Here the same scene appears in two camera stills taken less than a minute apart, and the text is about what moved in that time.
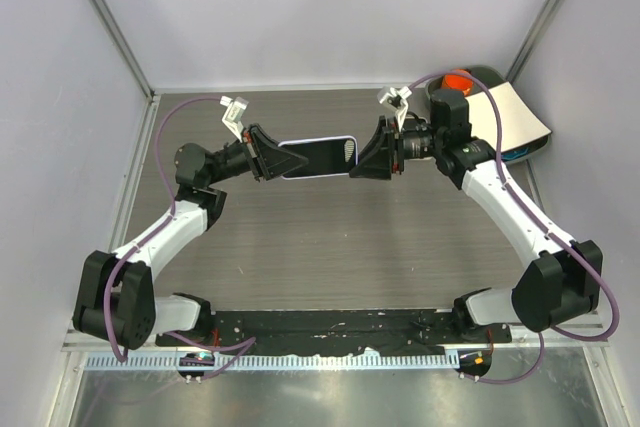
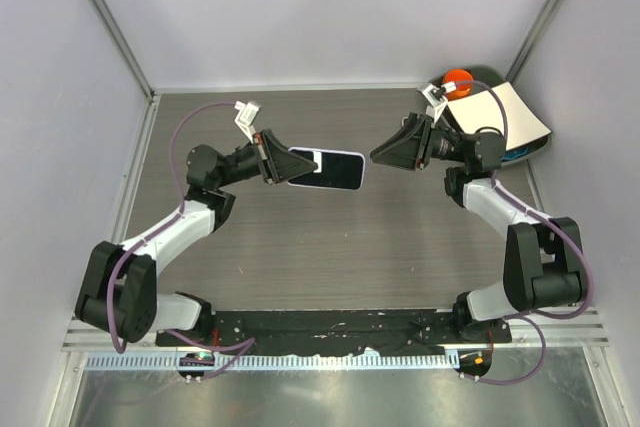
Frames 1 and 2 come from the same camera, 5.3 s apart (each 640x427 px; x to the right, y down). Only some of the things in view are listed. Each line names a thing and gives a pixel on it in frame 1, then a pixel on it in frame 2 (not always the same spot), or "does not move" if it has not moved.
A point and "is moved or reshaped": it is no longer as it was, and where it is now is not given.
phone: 326,156 is moved or reshaped
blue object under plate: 513,154 does not move
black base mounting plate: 266,332 does not move
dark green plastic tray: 485,78 does not move
